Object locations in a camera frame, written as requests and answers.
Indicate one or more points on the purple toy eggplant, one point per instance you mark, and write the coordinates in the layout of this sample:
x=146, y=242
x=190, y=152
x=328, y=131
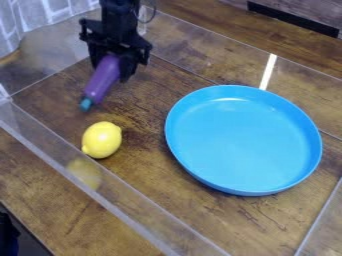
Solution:
x=106, y=75

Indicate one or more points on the clear acrylic enclosure wall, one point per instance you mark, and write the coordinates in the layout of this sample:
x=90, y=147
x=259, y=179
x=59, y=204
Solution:
x=134, y=204

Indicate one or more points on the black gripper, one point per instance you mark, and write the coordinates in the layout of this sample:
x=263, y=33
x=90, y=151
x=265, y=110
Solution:
x=114, y=35

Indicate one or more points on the blue round plastic tray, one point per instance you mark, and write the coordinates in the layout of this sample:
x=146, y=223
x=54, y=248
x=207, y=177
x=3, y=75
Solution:
x=243, y=140

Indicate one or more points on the white patterned curtain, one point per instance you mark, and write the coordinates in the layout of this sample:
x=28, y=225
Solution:
x=26, y=15

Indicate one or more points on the yellow toy lemon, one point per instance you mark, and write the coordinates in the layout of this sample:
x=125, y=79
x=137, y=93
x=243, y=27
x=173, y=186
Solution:
x=102, y=140

